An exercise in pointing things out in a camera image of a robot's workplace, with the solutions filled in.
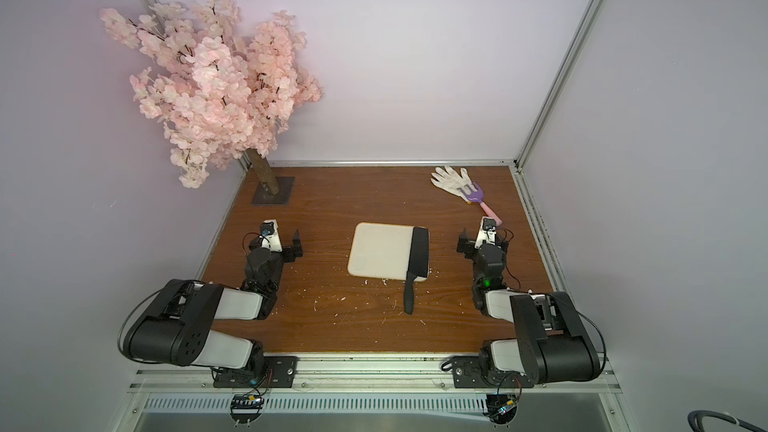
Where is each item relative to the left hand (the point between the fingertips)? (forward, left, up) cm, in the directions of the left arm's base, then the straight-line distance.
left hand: (282, 230), depth 90 cm
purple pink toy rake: (+21, -66, -8) cm, 69 cm away
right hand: (+1, -63, +1) cm, 63 cm away
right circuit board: (-42, -61, -12) cm, 75 cm away
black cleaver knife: (-6, -42, -10) cm, 44 cm away
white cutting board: (-2, -34, -10) cm, 35 cm away
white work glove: (+29, -56, -9) cm, 64 cm away
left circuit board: (-43, +2, -14) cm, 45 cm away
